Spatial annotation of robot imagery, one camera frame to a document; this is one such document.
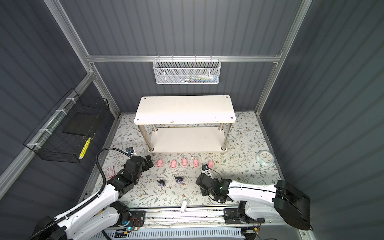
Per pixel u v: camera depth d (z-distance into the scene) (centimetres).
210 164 91
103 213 59
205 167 76
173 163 91
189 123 113
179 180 81
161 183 81
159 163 91
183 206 75
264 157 93
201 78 91
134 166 62
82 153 67
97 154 99
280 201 43
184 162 92
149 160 77
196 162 91
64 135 72
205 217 75
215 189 62
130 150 72
